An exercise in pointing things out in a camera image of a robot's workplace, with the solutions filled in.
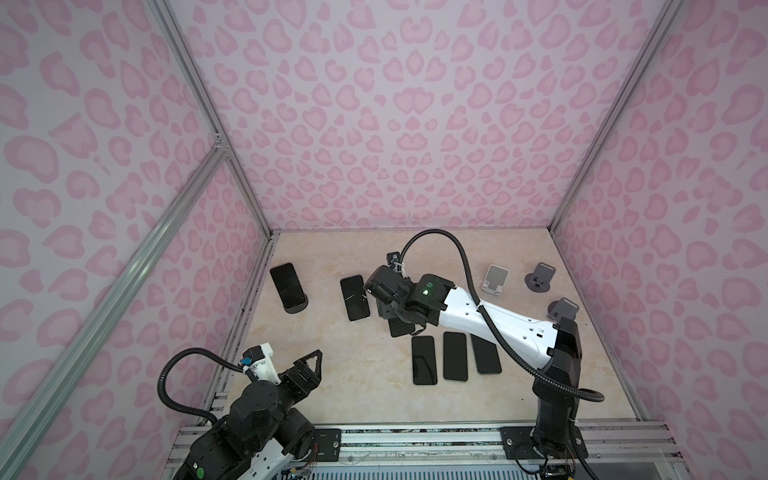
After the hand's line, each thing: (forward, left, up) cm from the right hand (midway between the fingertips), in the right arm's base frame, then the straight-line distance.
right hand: (392, 297), depth 77 cm
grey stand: (+7, -52, -17) cm, 55 cm away
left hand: (-16, +17, 0) cm, 23 cm away
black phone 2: (-5, -2, -8) cm, 9 cm away
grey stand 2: (+7, +31, -19) cm, 37 cm away
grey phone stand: (+17, -48, -16) cm, 53 cm away
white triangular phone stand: (+17, -33, -15) cm, 40 cm away
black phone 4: (-9, -18, -20) cm, 28 cm away
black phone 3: (-9, -9, -19) cm, 23 cm away
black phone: (+11, +33, -11) cm, 37 cm away
